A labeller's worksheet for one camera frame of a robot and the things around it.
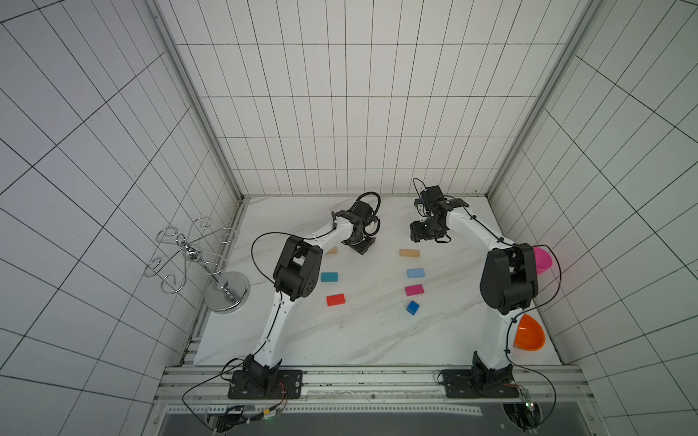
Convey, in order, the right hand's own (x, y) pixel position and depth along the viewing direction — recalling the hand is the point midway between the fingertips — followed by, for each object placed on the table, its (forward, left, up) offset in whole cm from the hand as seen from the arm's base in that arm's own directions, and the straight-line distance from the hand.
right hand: (423, 229), depth 97 cm
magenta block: (-20, +4, -8) cm, 22 cm away
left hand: (-4, +24, -8) cm, 26 cm away
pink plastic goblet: (-13, -36, +3) cm, 38 cm away
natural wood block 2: (-5, +4, -8) cm, 10 cm away
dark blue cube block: (-27, +5, -7) cm, 28 cm away
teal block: (-17, +34, -8) cm, 39 cm away
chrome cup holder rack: (-26, +67, -6) cm, 72 cm away
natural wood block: (-7, +33, -7) cm, 35 cm away
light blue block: (-13, +2, -9) cm, 16 cm away
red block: (-26, +30, -7) cm, 40 cm away
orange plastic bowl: (-33, -29, -7) cm, 45 cm away
